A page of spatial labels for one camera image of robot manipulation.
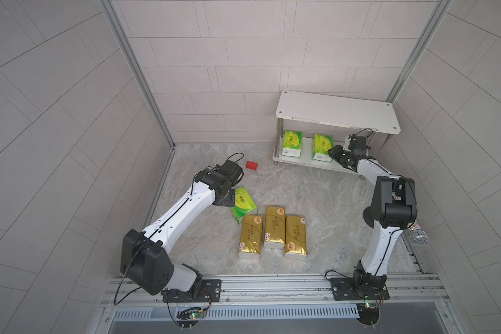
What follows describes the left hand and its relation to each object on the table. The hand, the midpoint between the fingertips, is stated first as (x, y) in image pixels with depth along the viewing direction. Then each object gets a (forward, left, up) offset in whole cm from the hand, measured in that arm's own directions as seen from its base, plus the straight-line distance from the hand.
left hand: (220, 197), depth 81 cm
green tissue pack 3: (+29, -31, +1) cm, 43 cm away
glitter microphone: (-17, -66, +8) cm, 68 cm away
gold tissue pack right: (-13, -29, -6) cm, 33 cm away
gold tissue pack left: (-13, -12, -6) cm, 19 cm away
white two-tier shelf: (+22, -34, +19) cm, 45 cm away
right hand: (+29, -51, -1) cm, 58 cm away
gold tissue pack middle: (-9, -22, -6) cm, 24 cm away
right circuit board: (-36, -52, -11) cm, 64 cm away
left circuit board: (-37, +7, -12) cm, 40 cm away
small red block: (+26, -12, -12) cm, 31 cm away
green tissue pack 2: (+29, -45, +1) cm, 54 cm away
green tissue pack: (+1, -9, -7) cm, 11 cm away
